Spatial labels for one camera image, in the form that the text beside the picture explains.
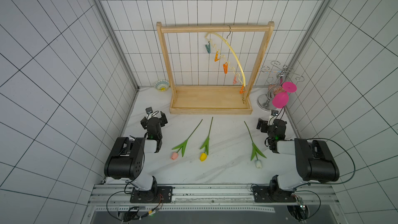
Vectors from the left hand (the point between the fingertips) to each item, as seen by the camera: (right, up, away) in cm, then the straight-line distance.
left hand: (154, 115), depth 94 cm
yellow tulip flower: (+31, -21, -11) cm, 39 cm away
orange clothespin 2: (+43, +28, -9) cm, 52 cm away
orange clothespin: (+39, +35, -4) cm, 52 cm away
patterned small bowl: (-1, +21, +24) cm, 32 cm away
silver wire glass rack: (+77, +8, +16) cm, 79 cm away
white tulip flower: (+61, -19, -7) cm, 64 cm away
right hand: (+68, -1, +1) cm, 68 cm away
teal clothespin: (+34, +42, 0) cm, 54 cm away
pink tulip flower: (+15, -21, -11) cm, 28 cm away
